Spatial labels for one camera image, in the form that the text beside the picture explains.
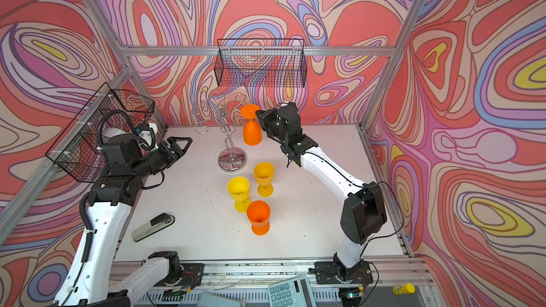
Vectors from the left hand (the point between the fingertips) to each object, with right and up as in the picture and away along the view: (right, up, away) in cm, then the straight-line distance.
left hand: (188, 143), depth 67 cm
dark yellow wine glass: (+23, -13, +22) cm, 34 cm away
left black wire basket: (-35, -3, 0) cm, 36 cm away
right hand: (+20, +10, +9) cm, 24 cm away
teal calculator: (+34, -49, +2) cm, 60 cm away
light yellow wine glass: (+13, -19, +18) cm, 29 cm away
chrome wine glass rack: (-4, +18, +52) cm, 55 cm away
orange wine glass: (+22, -26, +10) cm, 35 cm away
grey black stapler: (-18, -31, +13) cm, 38 cm away
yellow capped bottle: (+68, -45, -3) cm, 82 cm away
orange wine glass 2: (+19, +4, +16) cm, 25 cm away
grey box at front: (+6, -50, 0) cm, 51 cm away
